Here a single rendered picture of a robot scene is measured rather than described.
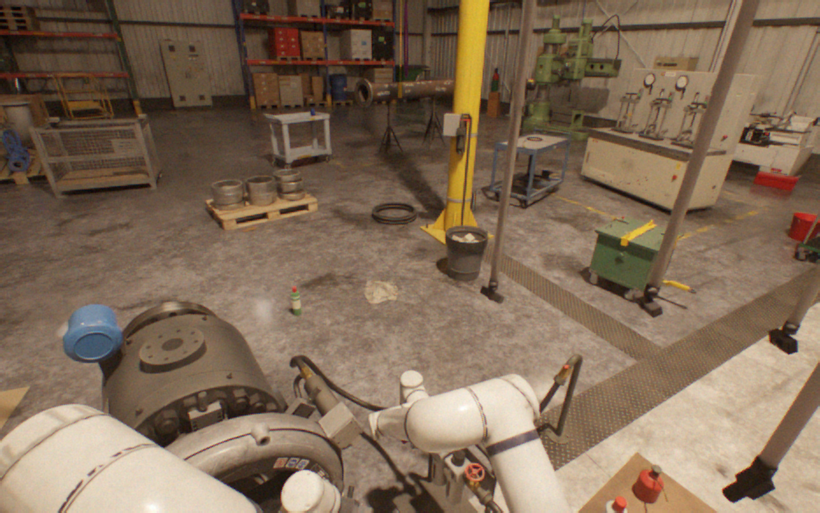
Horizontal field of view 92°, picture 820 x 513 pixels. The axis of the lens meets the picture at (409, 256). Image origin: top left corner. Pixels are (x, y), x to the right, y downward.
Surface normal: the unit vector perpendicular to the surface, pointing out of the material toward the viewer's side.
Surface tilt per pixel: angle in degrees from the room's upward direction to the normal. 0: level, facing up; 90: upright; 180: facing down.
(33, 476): 39
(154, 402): 18
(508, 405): 31
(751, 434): 0
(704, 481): 0
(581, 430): 0
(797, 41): 90
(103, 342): 90
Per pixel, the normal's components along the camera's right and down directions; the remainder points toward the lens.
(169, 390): -0.10, -0.84
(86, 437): 0.14, -0.96
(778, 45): -0.87, 0.21
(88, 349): 0.58, 0.38
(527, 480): -0.24, -0.42
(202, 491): 0.66, -0.75
